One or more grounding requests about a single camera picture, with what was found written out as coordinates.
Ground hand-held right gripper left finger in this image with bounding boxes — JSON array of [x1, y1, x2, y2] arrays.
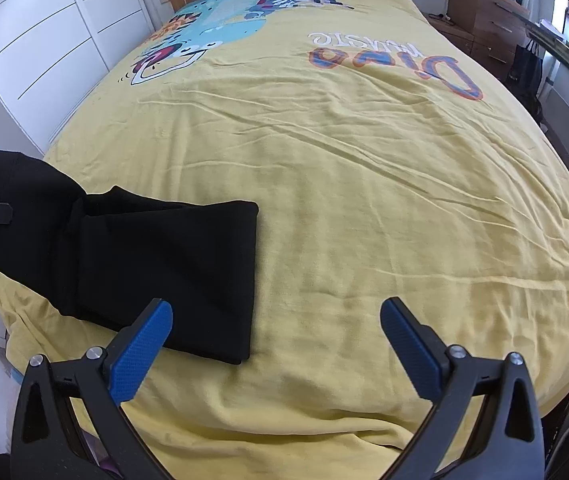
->
[[12, 298, 174, 480]]

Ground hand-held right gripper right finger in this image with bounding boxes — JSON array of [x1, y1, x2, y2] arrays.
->
[[379, 297, 545, 480]]

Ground black pants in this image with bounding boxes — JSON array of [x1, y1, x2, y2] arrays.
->
[[0, 141, 259, 366]]

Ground yellow printed bedspread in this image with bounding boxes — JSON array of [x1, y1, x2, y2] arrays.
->
[[0, 0, 569, 480]]

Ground white wardrobe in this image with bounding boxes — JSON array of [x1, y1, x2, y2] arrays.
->
[[0, 0, 175, 161]]

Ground black bag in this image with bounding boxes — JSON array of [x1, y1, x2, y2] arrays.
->
[[507, 42, 545, 98]]

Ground wooden dresser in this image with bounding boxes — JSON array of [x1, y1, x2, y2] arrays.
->
[[447, 0, 540, 83]]

